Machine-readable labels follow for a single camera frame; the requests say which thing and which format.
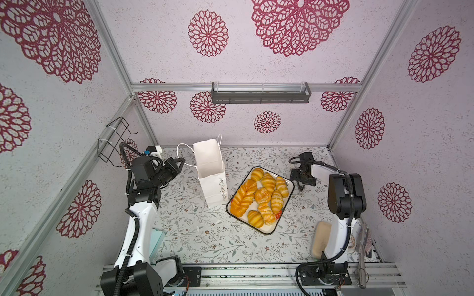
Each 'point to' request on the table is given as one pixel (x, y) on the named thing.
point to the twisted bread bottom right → (268, 216)
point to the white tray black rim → (265, 229)
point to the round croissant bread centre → (261, 195)
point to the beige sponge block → (321, 239)
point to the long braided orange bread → (243, 198)
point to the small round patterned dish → (352, 244)
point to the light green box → (156, 240)
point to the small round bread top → (257, 174)
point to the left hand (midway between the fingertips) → (184, 162)
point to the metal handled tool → (362, 281)
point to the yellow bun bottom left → (255, 219)
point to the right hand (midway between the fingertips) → (301, 176)
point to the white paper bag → (211, 171)
